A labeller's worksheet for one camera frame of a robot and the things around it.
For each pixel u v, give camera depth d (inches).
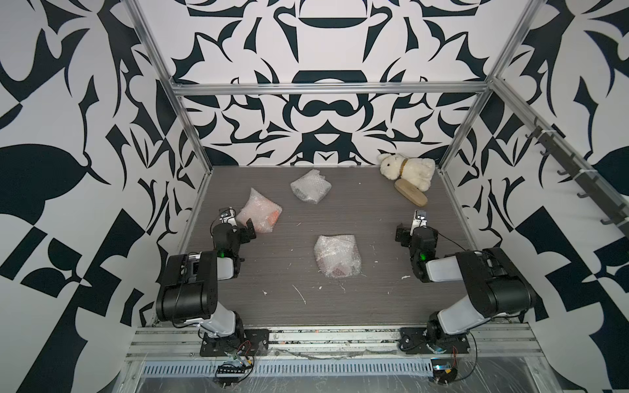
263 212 40.0
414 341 29.1
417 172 42.5
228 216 31.6
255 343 29.2
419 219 32.0
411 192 42.6
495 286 18.1
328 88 36.1
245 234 33.4
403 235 34.8
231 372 28.7
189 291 17.9
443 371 28.0
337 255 35.1
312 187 43.1
